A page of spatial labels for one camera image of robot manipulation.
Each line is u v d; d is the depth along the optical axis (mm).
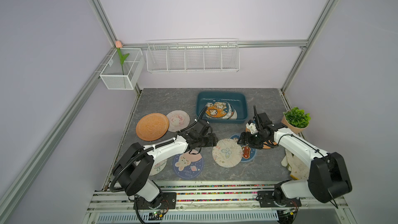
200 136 669
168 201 729
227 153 890
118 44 894
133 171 434
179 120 1044
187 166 846
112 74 778
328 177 425
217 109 1082
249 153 888
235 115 1052
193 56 979
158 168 841
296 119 872
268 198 736
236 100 1129
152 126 1013
